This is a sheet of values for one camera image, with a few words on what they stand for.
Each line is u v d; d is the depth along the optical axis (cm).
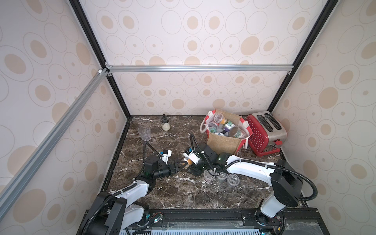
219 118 92
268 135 85
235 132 84
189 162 77
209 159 64
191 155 73
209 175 73
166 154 79
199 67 92
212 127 92
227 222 73
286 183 44
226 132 90
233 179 81
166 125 109
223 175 83
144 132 107
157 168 70
